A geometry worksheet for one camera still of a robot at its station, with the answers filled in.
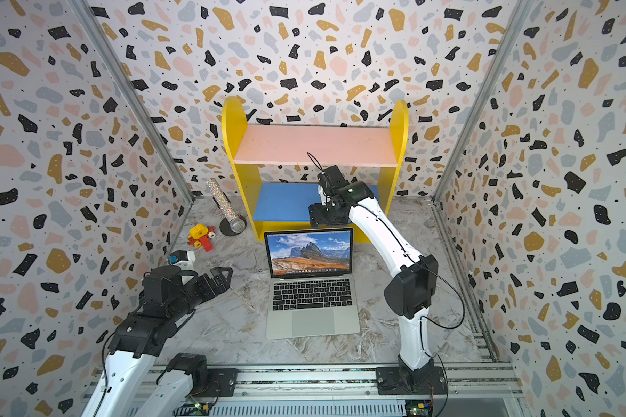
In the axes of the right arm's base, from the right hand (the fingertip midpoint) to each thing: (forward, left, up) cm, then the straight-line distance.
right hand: (318, 220), depth 84 cm
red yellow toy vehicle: (+6, +49, -18) cm, 52 cm away
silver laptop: (-13, +3, -23) cm, 26 cm away
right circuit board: (-46, -29, -25) cm, 60 cm away
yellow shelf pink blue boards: (+14, +14, -8) cm, 21 cm away
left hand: (-19, +26, -2) cm, 32 cm away
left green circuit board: (-48, +32, -22) cm, 62 cm away
